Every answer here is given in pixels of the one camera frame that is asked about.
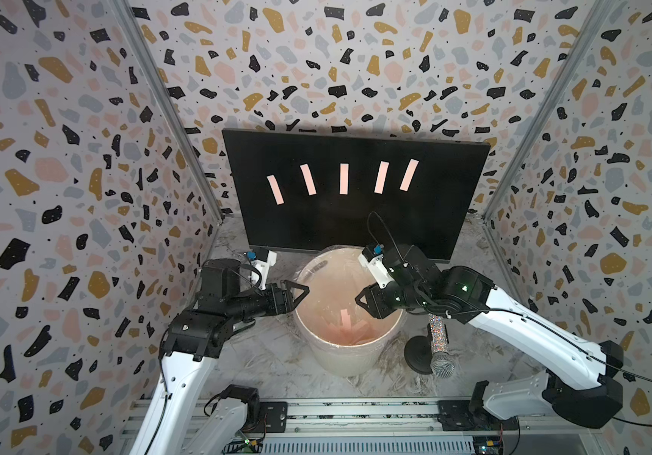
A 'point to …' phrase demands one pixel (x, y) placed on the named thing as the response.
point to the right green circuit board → (487, 445)
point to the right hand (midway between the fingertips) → (359, 299)
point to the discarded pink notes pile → (348, 335)
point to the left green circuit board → (243, 445)
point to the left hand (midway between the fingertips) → (302, 292)
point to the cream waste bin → (335, 277)
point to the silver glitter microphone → (442, 362)
